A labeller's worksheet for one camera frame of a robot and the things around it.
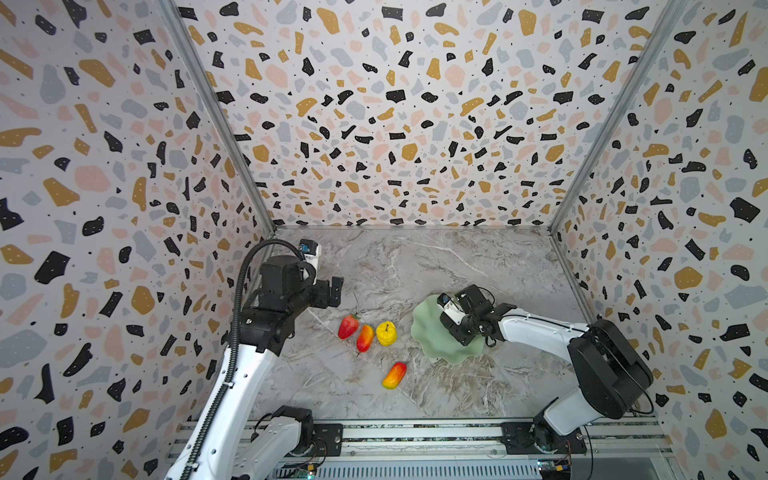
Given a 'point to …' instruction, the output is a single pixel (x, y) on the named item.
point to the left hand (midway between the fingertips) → (322, 271)
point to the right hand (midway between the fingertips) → (452, 320)
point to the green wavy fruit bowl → (430, 331)
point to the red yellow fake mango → (393, 379)
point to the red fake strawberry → (347, 326)
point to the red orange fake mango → (365, 338)
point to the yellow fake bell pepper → (386, 333)
